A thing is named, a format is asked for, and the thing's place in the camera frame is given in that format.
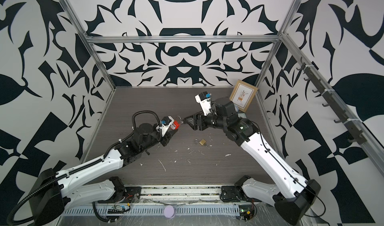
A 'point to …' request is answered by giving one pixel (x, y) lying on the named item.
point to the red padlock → (176, 123)
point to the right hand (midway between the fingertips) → (189, 117)
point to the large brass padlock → (202, 142)
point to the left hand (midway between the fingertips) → (174, 123)
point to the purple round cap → (169, 211)
